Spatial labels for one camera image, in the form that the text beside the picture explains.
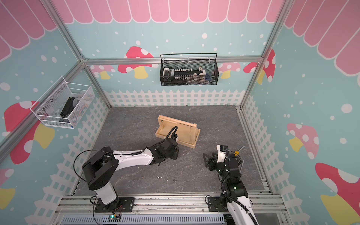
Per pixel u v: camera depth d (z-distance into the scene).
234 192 0.57
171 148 0.70
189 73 0.89
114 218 0.73
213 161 0.70
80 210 0.74
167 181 0.82
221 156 0.71
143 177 0.84
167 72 0.90
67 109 0.70
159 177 0.84
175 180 0.83
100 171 0.46
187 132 1.02
